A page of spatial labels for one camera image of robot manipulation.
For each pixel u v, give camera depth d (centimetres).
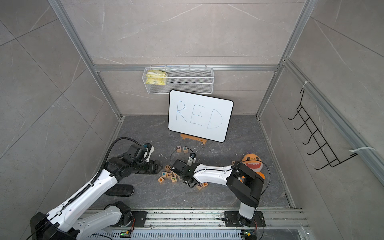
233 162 91
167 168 88
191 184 73
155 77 87
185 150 98
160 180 84
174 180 84
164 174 86
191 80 102
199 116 94
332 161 58
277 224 76
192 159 78
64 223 39
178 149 98
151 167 67
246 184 45
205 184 82
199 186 81
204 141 100
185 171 66
